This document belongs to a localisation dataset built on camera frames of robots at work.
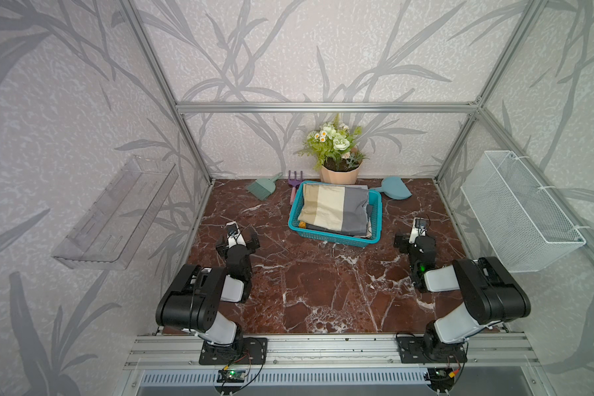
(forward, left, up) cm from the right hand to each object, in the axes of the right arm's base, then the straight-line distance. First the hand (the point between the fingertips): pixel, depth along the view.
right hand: (412, 229), depth 94 cm
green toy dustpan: (+28, +63, -6) cm, 69 cm away
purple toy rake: (+31, +48, -6) cm, 57 cm away
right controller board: (-45, 0, -11) cm, 47 cm away
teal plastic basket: (+14, +12, +2) cm, 19 cm away
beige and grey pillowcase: (+10, +26, +1) cm, 28 cm away
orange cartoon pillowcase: (+4, +43, -2) cm, 43 cm away
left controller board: (-45, +62, -7) cm, 77 cm away
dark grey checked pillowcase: (-1, +30, 0) cm, 30 cm away
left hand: (-2, +66, +5) cm, 67 cm away
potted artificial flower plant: (+21, +31, +22) cm, 43 cm away
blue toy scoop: (+30, -1, -8) cm, 31 cm away
